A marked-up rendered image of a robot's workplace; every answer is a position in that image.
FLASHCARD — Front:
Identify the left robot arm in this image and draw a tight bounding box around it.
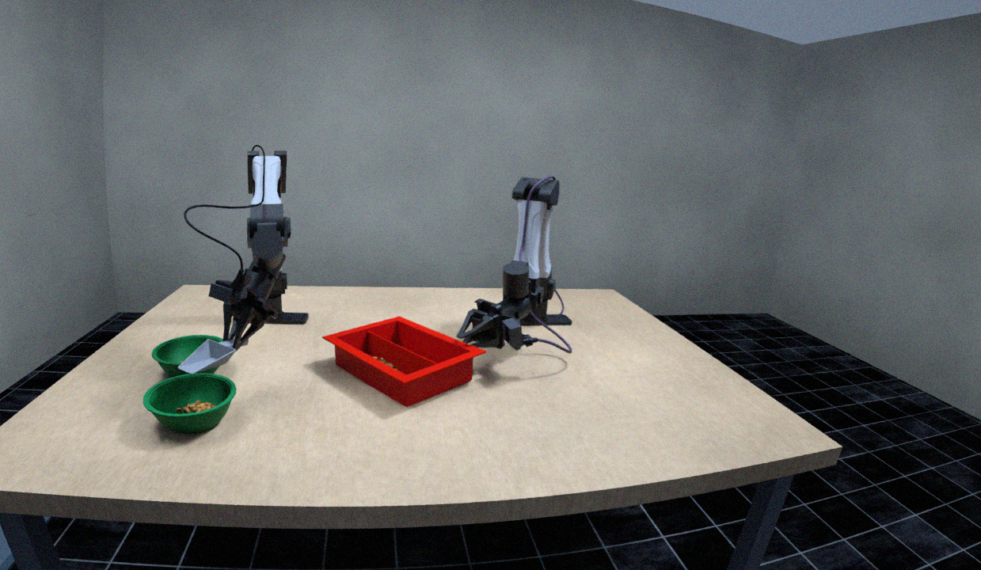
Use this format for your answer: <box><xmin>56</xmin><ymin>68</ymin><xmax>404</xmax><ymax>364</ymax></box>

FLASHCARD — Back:
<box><xmin>502</xmin><ymin>177</ymin><xmax>572</xmax><ymax>351</ymax></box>

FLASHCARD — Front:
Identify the light blue scoop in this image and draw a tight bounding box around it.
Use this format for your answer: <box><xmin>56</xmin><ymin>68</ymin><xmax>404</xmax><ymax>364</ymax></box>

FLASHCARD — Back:
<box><xmin>178</xmin><ymin>339</ymin><xmax>236</xmax><ymax>374</ymax></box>

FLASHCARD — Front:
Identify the red divided box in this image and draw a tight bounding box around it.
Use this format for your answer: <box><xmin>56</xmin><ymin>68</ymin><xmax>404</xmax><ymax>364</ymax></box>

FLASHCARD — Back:
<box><xmin>322</xmin><ymin>316</ymin><xmax>486</xmax><ymax>407</ymax></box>

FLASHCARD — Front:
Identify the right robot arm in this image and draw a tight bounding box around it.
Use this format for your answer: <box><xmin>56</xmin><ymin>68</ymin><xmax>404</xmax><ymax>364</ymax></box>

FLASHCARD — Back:
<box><xmin>208</xmin><ymin>150</ymin><xmax>309</xmax><ymax>325</ymax></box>

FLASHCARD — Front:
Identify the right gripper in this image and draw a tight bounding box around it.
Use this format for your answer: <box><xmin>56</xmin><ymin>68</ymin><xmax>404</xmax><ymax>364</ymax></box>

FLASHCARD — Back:
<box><xmin>215</xmin><ymin>266</ymin><xmax>278</xmax><ymax>351</ymax></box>

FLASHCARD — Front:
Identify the green bowl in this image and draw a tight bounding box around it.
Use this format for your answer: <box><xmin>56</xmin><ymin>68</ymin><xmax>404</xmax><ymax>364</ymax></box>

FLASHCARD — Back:
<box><xmin>143</xmin><ymin>373</ymin><xmax>237</xmax><ymax>434</ymax></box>
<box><xmin>152</xmin><ymin>335</ymin><xmax>223</xmax><ymax>377</ymax></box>

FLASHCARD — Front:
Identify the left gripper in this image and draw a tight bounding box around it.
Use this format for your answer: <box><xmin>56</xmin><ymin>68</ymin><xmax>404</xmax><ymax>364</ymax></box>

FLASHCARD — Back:
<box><xmin>456</xmin><ymin>298</ymin><xmax>533</xmax><ymax>349</ymax></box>

